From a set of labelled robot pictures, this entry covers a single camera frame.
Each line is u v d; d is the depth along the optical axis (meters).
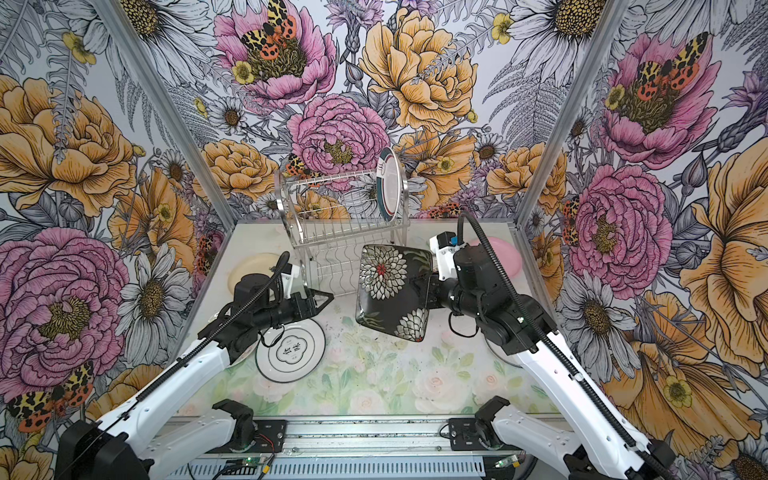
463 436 0.74
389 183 0.85
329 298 0.75
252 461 0.71
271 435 0.73
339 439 0.76
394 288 0.68
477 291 0.46
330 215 1.24
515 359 0.41
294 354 0.87
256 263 1.05
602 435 0.38
